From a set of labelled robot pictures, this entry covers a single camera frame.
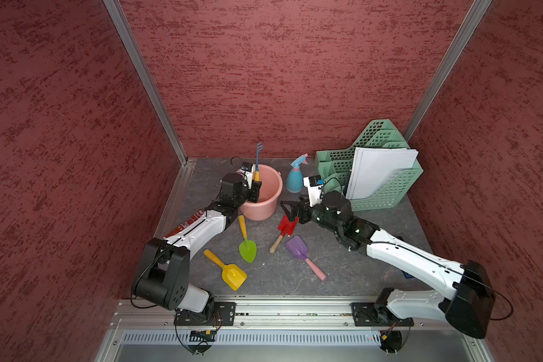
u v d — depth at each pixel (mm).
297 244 896
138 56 813
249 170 745
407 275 485
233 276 812
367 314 737
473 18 727
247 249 891
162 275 426
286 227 944
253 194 778
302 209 634
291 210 656
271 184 897
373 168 870
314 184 632
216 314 733
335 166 1134
